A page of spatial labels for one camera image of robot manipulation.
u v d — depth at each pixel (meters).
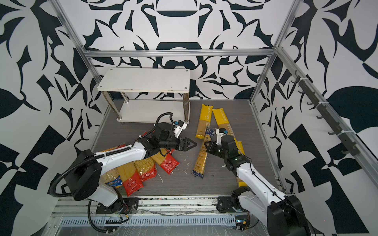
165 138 0.66
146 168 0.83
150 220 0.68
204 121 1.06
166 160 0.85
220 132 0.77
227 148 0.63
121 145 0.89
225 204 0.74
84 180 0.43
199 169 0.79
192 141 0.74
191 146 0.73
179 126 0.73
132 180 0.77
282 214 0.40
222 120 1.05
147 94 1.22
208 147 0.79
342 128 0.51
